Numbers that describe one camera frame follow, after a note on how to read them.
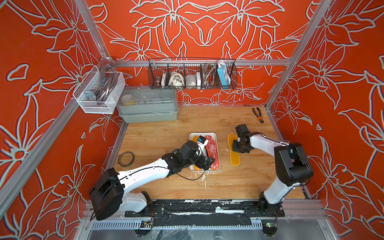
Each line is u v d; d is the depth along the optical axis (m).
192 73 0.96
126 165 0.87
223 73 0.86
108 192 0.40
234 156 0.91
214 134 0.99
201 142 0.68
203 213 0.73
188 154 0.59
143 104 1.01
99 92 0.78
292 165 0.47
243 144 0.72
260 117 1.12
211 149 0.92
